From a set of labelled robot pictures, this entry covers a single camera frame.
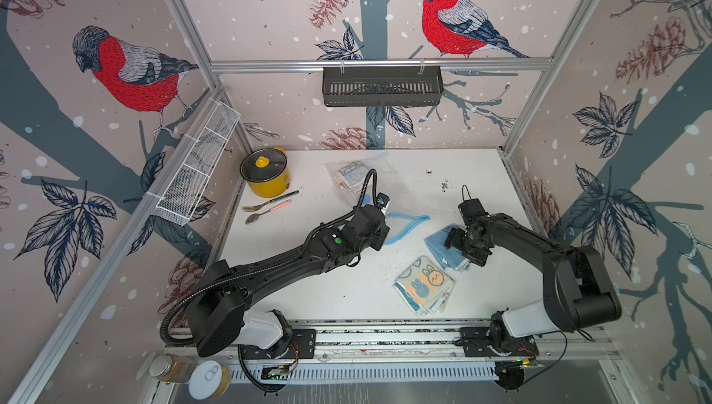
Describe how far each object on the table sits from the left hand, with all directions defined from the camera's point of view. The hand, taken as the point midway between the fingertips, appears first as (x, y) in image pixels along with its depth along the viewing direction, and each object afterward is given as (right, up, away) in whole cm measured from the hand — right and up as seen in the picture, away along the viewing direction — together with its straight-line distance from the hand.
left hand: (385, 218), depth 80 cm
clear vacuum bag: (+6, +1, +5) cm, 8 cm away
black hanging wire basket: (-1, +48, +26) cm, 54 cm away
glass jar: (-51, -32, -17) cm, 63 cm away
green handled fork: (-50, 0, +22) cm, 55 cm away
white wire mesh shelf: (-63, +9, +5) cm, 64 cm away
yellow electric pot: (-41, +8, +26) cm, 49 cm away
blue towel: (+22, -14, +8) cm, 27 cm away
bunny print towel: (+12, -21, +2) cm, 24 cm away
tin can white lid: (-44, -36, -16) cm, 59 cm away
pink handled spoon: (-48, -3, +20) cm, 52 cm away
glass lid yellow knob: (-44, +16, +20) cm, 51 cm away
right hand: (+25, -11, +11) cm, 29 cm away
